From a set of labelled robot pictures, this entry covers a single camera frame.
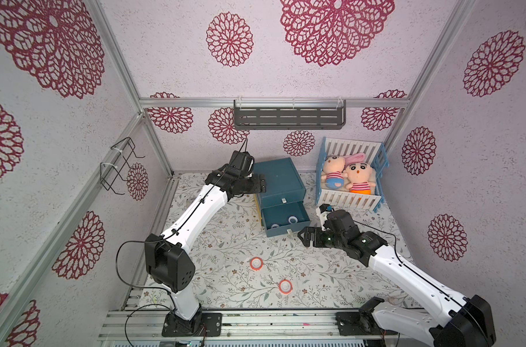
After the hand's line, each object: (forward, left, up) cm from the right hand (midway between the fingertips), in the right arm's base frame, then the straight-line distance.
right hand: (311, 236), depth 81 cm
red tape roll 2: (-14, +9, -13) cm, 22 cm away
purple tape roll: (+11, +6, -6) cm, 14 cm away
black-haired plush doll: (+33, -25, 0) cm, 41 cm away
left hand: (+15, +20, +12) cm, 28 cm away
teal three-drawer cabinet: (+12, +11, +1) cm, 17 cm away
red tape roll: (-6, +21, -13) cm, 25 cm away
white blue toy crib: (+47, -38, -2) cm, 61 cm away
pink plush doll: (+39, -16, -2) cm, 42 cm away
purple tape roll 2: (+7, +14, -5) cm, 16 cm away
